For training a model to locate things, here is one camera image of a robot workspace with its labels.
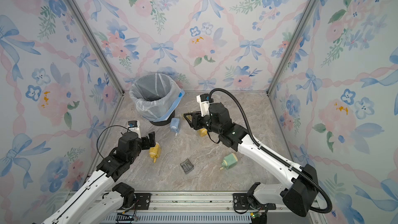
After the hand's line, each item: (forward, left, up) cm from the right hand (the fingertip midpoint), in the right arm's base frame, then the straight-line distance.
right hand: (188, 114), depth 70 cm
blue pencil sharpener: (+9, +10, -22) cm, 26 cm away
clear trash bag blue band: (+27, +24, -17) cm, 40 cm away
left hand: (-2, +22, -13) cm, 26 cm away
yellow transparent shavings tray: (-3, -1, +2) cm, 4 cm away
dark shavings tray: (-13, +2, -30) cm, 33 cm away
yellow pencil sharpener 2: (-8, +19, -22) cm, 30 cm away
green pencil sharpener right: (-13, -20, -24) cm, 33 cm away
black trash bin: (+9, +17, -21) cm, 28 cm away
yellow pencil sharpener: (+5, -6, -24) cm, 25 cm away
